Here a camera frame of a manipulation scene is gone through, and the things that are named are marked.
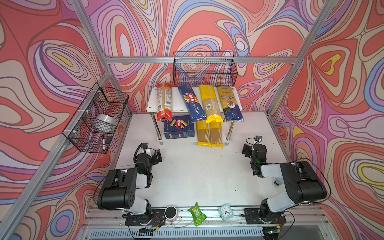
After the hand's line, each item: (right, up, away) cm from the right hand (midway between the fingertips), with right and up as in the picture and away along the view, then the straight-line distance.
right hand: (253, 147), depth 96 cm
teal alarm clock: (-23, -29, -22) cm, 43 cm away
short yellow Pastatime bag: (-32, +9, +1) cm, 34 cm away
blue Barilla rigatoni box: (-48, +14, -1) cm, 50 cm away
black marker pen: (-83, +6, -24) cm, 86 cm away
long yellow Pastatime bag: (-24, +11, +2) cm, 26 cm away
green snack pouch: (-36, -32, -23) cm, 53 cm away
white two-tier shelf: (-46, +24, -20) cm, 56 cm away
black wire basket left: (-91, +28, -13) cm, 96 cm away
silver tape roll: (-81, +15, -26) cm, 87 cm away
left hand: (-64, -1, -3) cm, 64 cm away
